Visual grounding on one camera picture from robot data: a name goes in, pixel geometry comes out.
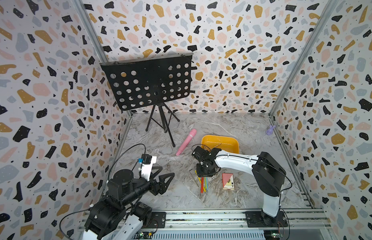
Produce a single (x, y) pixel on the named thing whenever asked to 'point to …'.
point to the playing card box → (228, 181)
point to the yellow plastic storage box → (226, 144)
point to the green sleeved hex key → (205, 183)
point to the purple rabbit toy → (270, 131)
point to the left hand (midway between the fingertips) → (169, 171)
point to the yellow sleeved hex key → (199, 178)
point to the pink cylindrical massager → (186, 142)
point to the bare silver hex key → (193, 178)
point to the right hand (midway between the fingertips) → (198, 176)
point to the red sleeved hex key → (202, 185)
